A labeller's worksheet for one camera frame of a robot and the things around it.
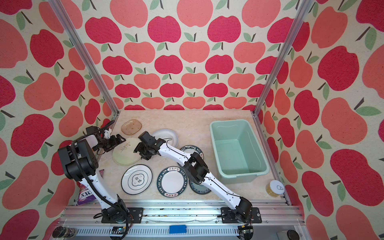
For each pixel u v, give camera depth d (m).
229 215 0.73
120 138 0.93
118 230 0.72
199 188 0.83
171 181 0.86
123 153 0.98
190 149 0.98
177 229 0.70
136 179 0.86
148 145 0.78
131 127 1.11
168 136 1.03
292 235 0.61
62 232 0.62
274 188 0.78
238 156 0.97
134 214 0.75
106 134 0.91
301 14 0.71
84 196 0.78
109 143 0.88
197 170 0.67
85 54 0.87
